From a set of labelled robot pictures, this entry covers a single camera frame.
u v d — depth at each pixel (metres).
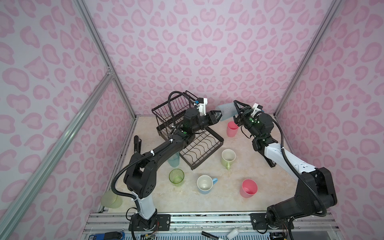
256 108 0.73
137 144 1.00
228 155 0.91
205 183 0.84
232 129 0.99
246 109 0.69
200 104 0.72
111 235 0.67
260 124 0.60
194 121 0.63
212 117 0.70
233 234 0.68
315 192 0.40
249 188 0.84
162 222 0.73
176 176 0.86
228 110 0.72
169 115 0.68
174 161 0.87
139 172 0.49
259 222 0.74
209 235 0.69
